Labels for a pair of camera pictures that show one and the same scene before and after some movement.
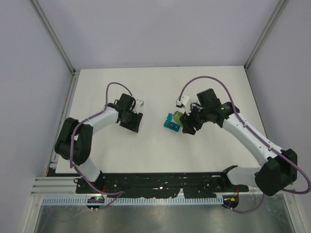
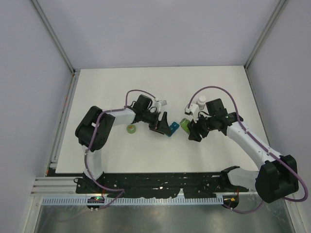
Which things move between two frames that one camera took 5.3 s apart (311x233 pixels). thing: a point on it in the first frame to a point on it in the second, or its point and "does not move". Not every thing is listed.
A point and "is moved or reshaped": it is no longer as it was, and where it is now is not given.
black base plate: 158,185 does not move
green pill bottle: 176,117 is moved or reshaped
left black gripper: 134,125 to 162,126
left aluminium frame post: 72,89 does not move
